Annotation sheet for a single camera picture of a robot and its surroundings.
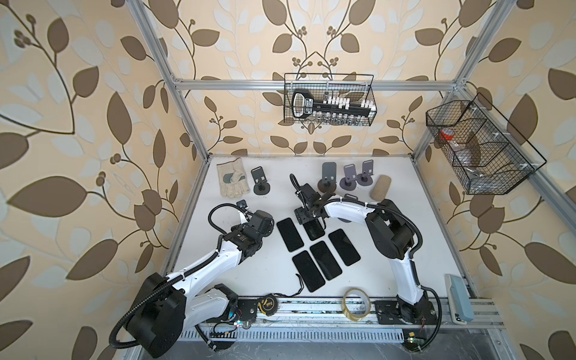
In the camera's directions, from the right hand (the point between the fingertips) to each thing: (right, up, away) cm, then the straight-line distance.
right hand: (305, 214), depth 99 cm
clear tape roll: (+13, -28, -26) cm, 40 cm away
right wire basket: (+60, +23, -26) cm, 69 cm away
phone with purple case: (+1, -19, -16) cm, 25 cm away
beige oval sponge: (+36, +11, +5) cm, 38 cm away
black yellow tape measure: (-13, -26, -26) cm, 39 cm away
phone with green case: (+8, -16, -13) cm, 22 cm away
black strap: (-5, -25, -21) cm, 33 cm away
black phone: (+16, -12, -10) cm, 22 cm away
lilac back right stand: (+18, +9, -6) cm, 21 cm away
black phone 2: (-7, -7, -6) cm, 11 cm away
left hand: (-21, 0, -13) cm, 24 cm away
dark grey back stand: (-21, +12, +9) cm, 26 cm away
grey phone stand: (+22, +14, +8) cm, 27 cm away
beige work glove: (-35, +15, +9) cm, 39 cm away
